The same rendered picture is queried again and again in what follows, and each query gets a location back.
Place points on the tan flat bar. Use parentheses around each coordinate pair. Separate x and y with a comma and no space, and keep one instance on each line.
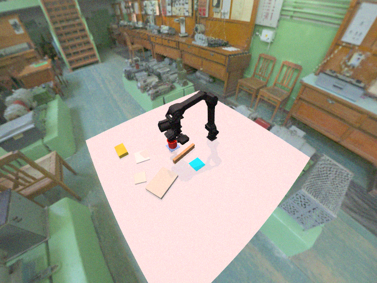
(183,153)

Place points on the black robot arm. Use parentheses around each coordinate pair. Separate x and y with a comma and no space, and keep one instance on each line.
(177,110)

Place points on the dark red cup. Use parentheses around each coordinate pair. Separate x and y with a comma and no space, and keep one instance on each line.
(172,144)

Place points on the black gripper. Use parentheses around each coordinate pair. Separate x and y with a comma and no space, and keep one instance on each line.
(181,138)

